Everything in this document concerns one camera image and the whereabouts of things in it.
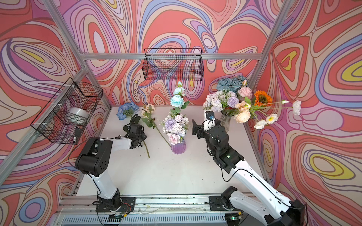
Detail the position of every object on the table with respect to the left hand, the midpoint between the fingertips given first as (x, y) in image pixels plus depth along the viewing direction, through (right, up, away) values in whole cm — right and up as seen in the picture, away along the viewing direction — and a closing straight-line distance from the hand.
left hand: (145, 133), depth 101 cm
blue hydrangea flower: (-15, +18, +3) cm, 23 cm away
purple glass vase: (+25, -8, -14) cm, 30 cm away
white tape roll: (-28, +14, -28) cm, 42 cm away
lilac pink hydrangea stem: (+45, +21, -23) cm, 55 cm away
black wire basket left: (-31, +12, -32) cm, 46 cm away
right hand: (+38, +9, -30) cm, 49 cm away
